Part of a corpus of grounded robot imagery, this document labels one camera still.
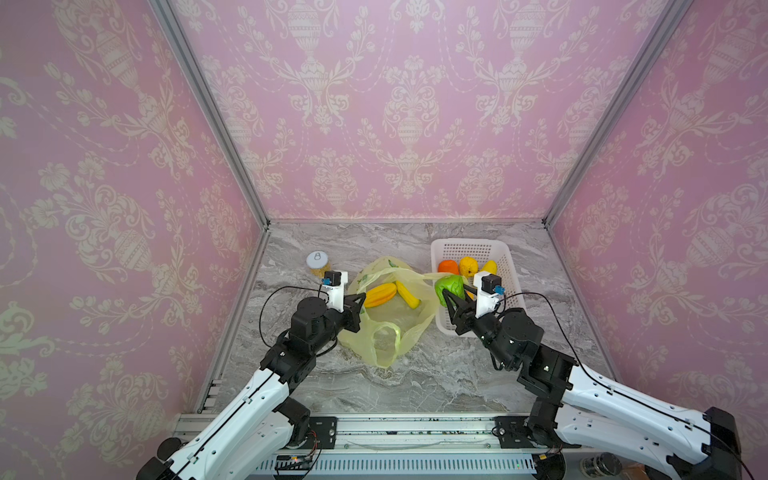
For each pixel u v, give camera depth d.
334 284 0.65
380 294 0.97
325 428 0.74
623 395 0.47
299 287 0.63
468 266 1.00
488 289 0.57
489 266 1.02
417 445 0.73
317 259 1.03
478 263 1.05
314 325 0.59
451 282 0.67
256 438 0.57
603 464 0.61
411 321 0.95
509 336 0.50
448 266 0.99
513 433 0.73
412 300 0.95
